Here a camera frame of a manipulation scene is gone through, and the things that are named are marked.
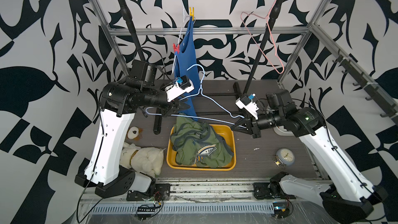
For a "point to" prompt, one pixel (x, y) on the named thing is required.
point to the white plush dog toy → (146, 160)
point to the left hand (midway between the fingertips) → (183, 98)
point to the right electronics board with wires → (281, 209)
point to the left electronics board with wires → (145, 212)
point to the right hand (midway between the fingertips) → (232, 125)
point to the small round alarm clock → (284, 157)
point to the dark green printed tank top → (197, 144)
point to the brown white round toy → (134, 132)
